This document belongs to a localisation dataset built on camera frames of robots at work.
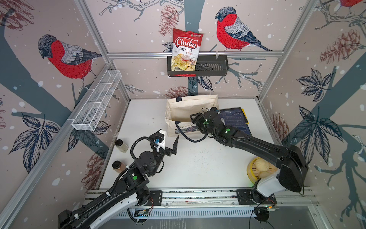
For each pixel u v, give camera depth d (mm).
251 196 658
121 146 854
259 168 778
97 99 791
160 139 552
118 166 743
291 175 413
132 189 507
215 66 1070
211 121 573
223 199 744
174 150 635
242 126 952
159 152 588
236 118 1005
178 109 920
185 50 836
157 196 733
